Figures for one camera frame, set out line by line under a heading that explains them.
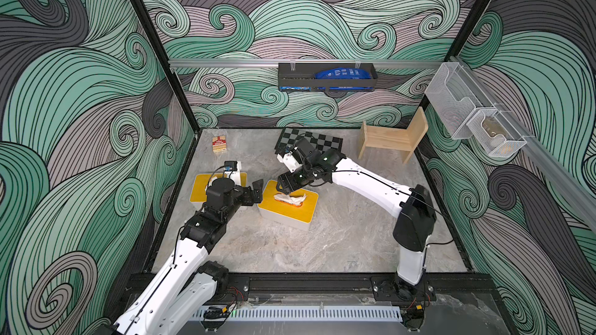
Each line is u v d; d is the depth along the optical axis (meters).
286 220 0.82
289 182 0.70
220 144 1.13
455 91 0.92
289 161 0.74
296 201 0.80
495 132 0.66
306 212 0.81
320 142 1.11
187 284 0.48
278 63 0.92
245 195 0.66
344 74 0.92
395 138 1.03
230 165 0.65
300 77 0.95
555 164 0.56
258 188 0.69
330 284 0.76
